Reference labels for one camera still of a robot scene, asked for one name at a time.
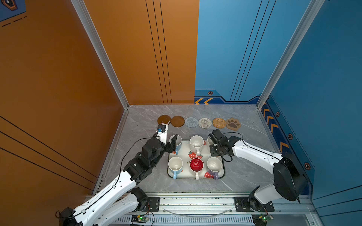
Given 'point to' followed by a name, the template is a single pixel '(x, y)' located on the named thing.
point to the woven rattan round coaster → (219, 123)
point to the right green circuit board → (260, 219)
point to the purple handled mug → (214, 165)
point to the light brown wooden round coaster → (177, 121)
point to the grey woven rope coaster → (191, 122)
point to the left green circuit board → (139, 219)
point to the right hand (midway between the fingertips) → (212, 151)
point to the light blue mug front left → (175, 164)
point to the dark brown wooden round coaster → (163, 119)
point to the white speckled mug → (196, 142)
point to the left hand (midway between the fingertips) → (171, 132)
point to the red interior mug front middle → (196, 165)
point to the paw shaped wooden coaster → (233, 124)
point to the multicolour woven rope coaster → (204, 123)
